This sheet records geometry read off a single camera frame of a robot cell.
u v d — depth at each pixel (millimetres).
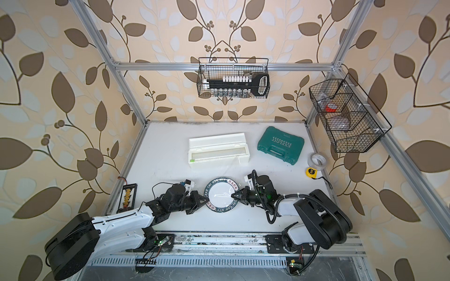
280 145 1019
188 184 815
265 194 695
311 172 935
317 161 1010
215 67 912
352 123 737
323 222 439
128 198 865
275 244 734
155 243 713
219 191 849
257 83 843
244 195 754
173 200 653
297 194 525
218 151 995
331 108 808
